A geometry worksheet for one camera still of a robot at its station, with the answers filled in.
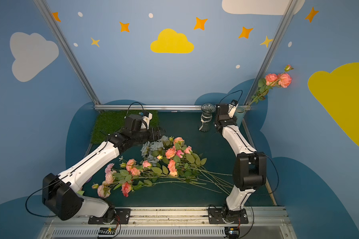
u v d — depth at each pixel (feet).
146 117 2.31
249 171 1.56
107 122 3.77
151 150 2.92
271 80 2.51
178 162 2.83
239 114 3.06
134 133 2.02
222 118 2.29
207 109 3.32
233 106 2.51
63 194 1.29
